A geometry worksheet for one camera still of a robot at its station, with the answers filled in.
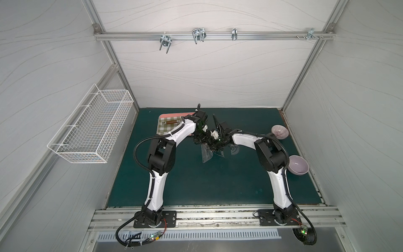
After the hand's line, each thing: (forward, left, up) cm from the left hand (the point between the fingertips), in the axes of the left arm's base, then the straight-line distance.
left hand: (210, 143), depth 93 cm
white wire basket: (-11, +55, +24) cm, 61 cm away
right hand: (0, +3, -6) cm, 6 cm away
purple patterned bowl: (+14, -48, -5) cm, 50 cm away
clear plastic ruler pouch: (-5, +2, -5) cm, 7 cm away
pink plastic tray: (+26, +28, -3) cm, 38 cm away
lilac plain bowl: (-10, -51, -6) cm, 53 cm away
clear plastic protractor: (+1, -16, -8) cm, 17 cm away
